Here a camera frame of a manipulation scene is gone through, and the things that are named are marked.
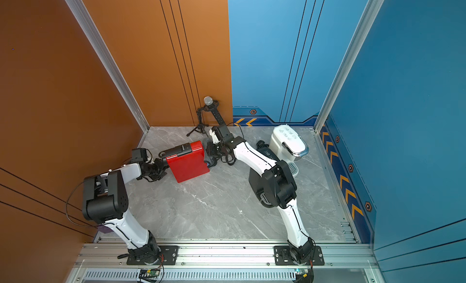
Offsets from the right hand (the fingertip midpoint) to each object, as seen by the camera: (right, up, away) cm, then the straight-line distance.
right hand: (205, 151), depth 91 cm
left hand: (-21, -8, +8) cm, 24 cm away
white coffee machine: (+38, +4, -8) cm, 40 cm away
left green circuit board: (-17, -48, -19) cm, 54 cm away
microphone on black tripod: (0, +27, +9) cm, 28 cm away
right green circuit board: (+42, -47, -21) cm, 67 cm away
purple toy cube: (-40, -32, -15) cm, 54 cm away
